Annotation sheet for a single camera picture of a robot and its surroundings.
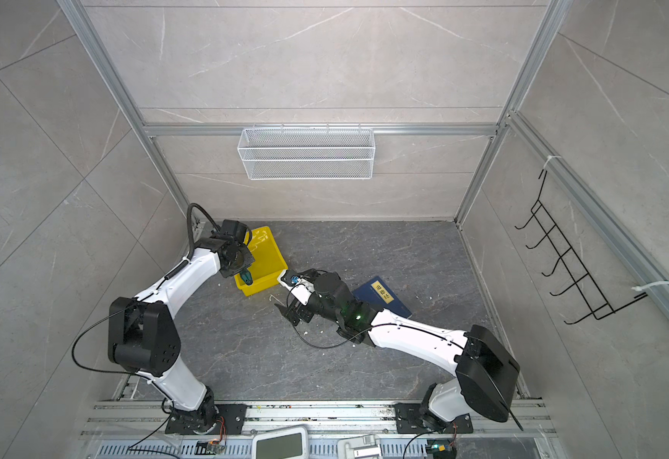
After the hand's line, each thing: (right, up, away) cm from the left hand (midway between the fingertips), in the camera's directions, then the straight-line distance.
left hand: (243, 255), depth 91 cm
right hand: (+18, -8, -16) cm, 25 cm away
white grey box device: (+38, -46, -22) cm, 64 cm away
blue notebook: (+45, -13, +7) cm, 47 cm away
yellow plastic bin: (+6, -3, +9) cm, 12 cm away
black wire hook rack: (+86, -10, -33) cm, 93 cm away
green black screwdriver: (+3, -6, -5) cm, 9 cm away
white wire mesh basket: (+20, +36, +9) cm, 42 cm away
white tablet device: (+20, -44, -24) cm, 54 cm away
